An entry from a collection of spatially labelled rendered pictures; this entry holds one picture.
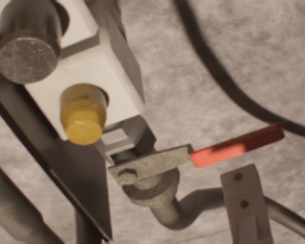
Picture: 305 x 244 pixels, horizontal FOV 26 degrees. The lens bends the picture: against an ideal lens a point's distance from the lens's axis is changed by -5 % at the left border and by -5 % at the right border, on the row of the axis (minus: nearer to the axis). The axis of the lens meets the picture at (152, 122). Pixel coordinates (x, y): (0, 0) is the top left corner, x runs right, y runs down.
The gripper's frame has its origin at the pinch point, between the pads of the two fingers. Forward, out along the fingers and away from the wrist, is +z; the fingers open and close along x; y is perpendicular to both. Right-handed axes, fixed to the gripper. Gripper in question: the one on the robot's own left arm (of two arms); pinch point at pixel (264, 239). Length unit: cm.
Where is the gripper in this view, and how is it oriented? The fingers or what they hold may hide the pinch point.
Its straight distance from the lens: 52.6
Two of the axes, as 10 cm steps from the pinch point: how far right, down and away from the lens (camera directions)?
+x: 3.6, 6.1, 7.0
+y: -9.3, 3.2, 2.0
